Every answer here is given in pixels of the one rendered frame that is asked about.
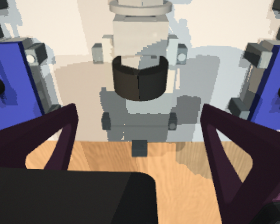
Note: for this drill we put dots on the blue rectangular block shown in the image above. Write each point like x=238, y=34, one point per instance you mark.
x=261, y=97

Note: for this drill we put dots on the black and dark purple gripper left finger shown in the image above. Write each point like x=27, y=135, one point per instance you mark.
x=19, y=140

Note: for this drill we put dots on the blue flat plate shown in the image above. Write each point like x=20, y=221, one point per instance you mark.
x=24, y=97

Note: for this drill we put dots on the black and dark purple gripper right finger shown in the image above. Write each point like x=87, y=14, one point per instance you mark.
x=262, y=184

